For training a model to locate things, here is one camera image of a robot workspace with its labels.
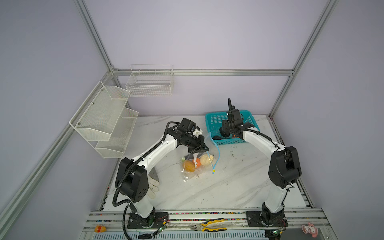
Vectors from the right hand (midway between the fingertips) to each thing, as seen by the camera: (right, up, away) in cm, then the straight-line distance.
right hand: (228, 121), depth 94 cm
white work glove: (-44, -38, -12) cm, 59 cm away
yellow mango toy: (-24, -27, -7) cm, 37 cm away
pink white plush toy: (+33, -52, -25) cm, 66 cm away
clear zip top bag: (-20, -26, -10) cm, 34 cm away
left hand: (-14, -16, -17) cm, 27 cm away
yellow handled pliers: (-18, -53, -22) cm, 60 cm away
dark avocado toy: (-7, -11, +8) cm, 15 cm away
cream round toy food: (-15, -22, -13) cm, 30 cm away
